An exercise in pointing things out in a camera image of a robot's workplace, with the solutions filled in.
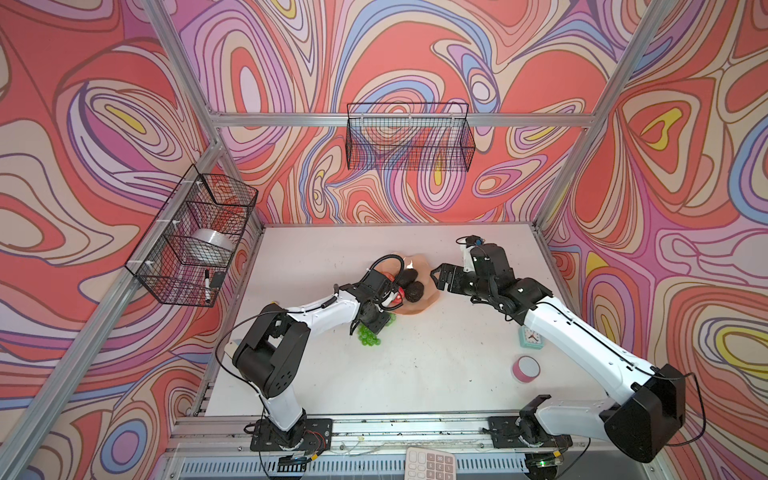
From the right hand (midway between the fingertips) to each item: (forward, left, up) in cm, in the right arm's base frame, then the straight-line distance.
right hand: (446, 281), depth 79 cm
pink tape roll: (-19, -21, -15) cm, 32 cm away
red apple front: (+4, +12, -15) cm, 20 cm away
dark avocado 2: (+6, +7, -14) cm, 17 cm away
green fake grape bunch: (-8, +21, -18) cm, 29 cm away
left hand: (-1, +18, -17) cm, 25 cm away
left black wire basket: (+3, +64, +14) cm, 65 cm away
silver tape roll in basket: (+6, +59, +13) cm, 61 cm away
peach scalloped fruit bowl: (+18, +4, -16) cm, 25 cm away
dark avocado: (+13, +9, -16) cm, 23 cm away
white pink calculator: (-39, +8, -19) cm, 44 cm away
